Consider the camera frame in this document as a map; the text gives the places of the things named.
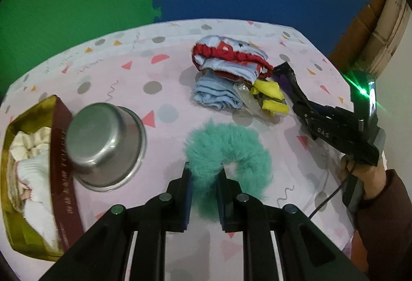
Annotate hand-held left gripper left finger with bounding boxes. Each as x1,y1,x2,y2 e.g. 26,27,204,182
39,161,194,281

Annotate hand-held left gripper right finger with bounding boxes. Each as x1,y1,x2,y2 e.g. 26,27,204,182
216,168,369,281

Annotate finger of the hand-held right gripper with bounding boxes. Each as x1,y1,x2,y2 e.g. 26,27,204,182
291,100,335,140

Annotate yellow sock pair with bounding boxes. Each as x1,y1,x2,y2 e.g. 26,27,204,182
251,79,290,117

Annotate teal fluffy scrunchie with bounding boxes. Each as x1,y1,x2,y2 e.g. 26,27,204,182
183,119,274,222

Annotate light blue towel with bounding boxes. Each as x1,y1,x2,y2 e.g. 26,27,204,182
193,72,243,111

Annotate red ruffled star cloth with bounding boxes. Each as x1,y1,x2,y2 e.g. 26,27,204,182
192,35,274,80

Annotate red tin box gold inside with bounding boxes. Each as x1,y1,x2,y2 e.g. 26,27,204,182
0,94,85,260

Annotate white sock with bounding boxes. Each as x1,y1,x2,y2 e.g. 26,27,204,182
14,152,62,251

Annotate cream socks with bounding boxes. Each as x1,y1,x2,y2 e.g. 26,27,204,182
9,127,52,161

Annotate person's right forearm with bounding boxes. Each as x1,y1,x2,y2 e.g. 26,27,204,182
349,168,412,281

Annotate person's right hand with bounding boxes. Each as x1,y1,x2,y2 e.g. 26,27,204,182
340,152,387,201

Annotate clear plastic bag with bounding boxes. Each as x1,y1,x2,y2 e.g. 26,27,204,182
233,82,287,117

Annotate steel bowl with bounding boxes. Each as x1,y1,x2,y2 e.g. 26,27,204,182
64,102,148,193

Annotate cardboard box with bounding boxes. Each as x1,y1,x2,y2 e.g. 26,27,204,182
352,0,412,82

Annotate pink patterned tablecloth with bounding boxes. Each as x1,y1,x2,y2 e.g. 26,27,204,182
0,20,367,281

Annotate black cable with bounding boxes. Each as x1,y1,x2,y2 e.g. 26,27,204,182
307,176,350,220

